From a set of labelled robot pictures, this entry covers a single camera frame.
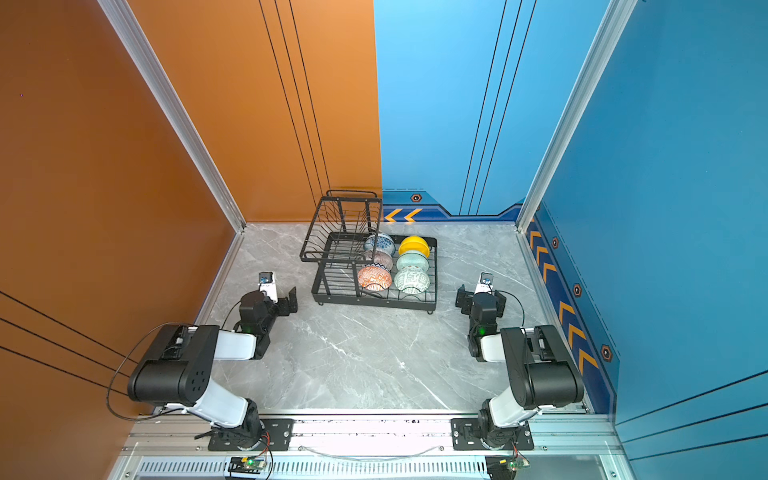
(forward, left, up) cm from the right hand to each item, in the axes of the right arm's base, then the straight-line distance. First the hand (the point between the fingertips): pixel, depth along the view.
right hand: (478, 288), depth 94 cm
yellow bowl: (+17, +20, +3) cm, 26 cm away
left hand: (+1, +63, +1) cm, 63 cm away
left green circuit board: (-45, +61, -7) cm, 76 cm away
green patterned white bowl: (+5, +21, -3) cm, 21 cm away
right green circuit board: (-45, -2, -7) cm, 45 cm away
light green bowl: (+12, +20, 0) cm, 24 cm away
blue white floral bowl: (+21, +31, -2) cm, 38 cm away
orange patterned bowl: (+6, +33, -2) cm, 34 cm away
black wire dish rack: (-3, +37, +17) cm, 41 cm away
